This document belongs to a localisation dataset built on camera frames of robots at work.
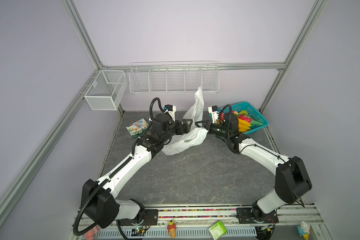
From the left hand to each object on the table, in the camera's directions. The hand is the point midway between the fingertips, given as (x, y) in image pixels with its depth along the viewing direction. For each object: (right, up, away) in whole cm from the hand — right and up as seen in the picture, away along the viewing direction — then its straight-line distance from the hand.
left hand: (187, 123), depth 75 cm
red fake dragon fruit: (+44, +3, +30) cm, 54 cm away
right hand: (+4, -1, +4) cm, 6 cm away
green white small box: (+15, -50, -6) cm, 52 cm away
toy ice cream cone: (-7, -49, -6) cm, 50 cm away
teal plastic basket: (+50, +9, +35) cm, 61 cm away
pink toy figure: (-44, -51, -8) cm, 68 cm away
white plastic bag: (-1, -9, -5) cm, 11 cm away
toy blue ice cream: (+54, -49, -7) cm, 74 cm away
